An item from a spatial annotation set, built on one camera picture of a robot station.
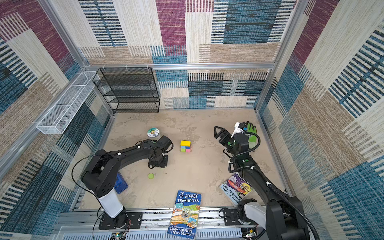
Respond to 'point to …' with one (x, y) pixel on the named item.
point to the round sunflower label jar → (153, 133)
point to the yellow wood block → (185, 143)
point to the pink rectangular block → (188, 150)
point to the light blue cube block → (183, 147)
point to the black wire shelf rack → (129, 89)
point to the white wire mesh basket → (60, 117)
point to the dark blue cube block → (187, 147)
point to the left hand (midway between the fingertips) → (163, 163)
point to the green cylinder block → (151, 176)
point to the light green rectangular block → (183, 150)
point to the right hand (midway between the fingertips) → (218, 132)
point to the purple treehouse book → (236, 187)
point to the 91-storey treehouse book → (185, 213)
